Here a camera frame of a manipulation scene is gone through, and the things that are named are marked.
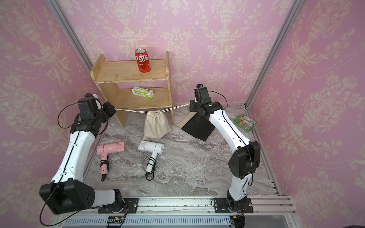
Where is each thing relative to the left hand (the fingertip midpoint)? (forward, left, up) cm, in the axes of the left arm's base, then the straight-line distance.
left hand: (114, 105), depth 77 cm
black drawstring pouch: (+9, -50, -30) cm, 59 cm away
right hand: (+7, -44, -4) cm, 45 cm away
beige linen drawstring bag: (-2, -21, -15) cm, 25 cm away
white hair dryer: (-12, -20, -26) cm, 35 cm away
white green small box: (+18, -14, -7) cm, 24 cm away
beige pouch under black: (+17, -39, -32) cm, 53 cm away
